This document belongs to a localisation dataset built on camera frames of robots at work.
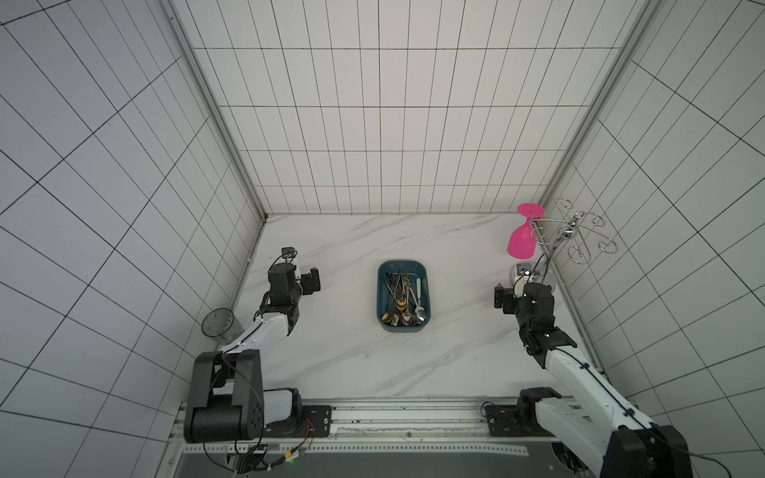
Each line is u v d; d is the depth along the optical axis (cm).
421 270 97
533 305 62
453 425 73
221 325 86
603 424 45
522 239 91
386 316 90
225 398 42
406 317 88
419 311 90
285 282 67
